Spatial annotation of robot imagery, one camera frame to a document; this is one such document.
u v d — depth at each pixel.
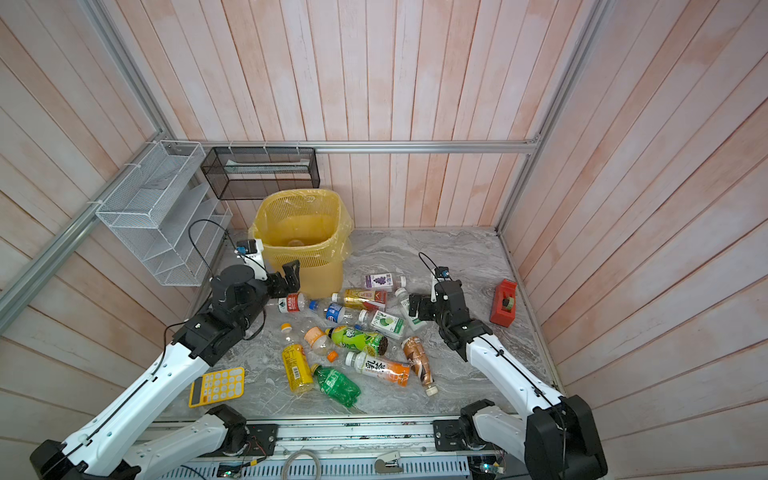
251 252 0.59
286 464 0.70
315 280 0.79
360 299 0.93
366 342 0.80
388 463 0.69
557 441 0.39
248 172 1.04
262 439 0.73
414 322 0.90
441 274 0.74
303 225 1.00
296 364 0.81
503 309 0.91
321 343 0.88
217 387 0.81
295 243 0.95
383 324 0.90
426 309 0.76
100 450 0.38
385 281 1.01
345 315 0.95
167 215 0.73
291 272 0.64
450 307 0.63
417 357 0.83
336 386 0.80
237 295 0.50
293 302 0.93
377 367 0.80
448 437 0.73
